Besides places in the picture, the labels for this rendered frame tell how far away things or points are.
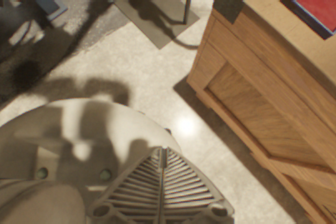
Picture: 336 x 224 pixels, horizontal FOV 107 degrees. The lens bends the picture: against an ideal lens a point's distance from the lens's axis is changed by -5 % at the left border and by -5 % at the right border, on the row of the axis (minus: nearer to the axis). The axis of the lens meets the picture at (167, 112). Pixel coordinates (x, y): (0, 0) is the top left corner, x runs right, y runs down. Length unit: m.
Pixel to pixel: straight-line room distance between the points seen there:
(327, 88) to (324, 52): 0.05
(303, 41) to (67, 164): 0.53
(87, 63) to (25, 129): 0.52
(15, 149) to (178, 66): 0.65
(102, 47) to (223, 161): 0.84
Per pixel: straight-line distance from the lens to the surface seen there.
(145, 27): 0.86
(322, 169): 0.52
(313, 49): 0.30
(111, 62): 0.79
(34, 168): 0.49
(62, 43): 0.98
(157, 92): 0.67
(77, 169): 0.42
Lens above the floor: 0.64
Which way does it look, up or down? 81 degrees down
